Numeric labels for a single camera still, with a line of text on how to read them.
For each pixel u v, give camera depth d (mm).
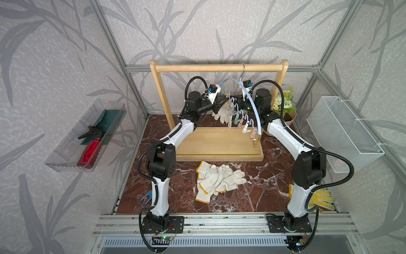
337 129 655
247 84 693
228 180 860
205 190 825
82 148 633
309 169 485
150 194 606
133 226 752
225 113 962
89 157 565
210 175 841
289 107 845
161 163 540
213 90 709
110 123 687
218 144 1042
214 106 750
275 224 733
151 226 682
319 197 819
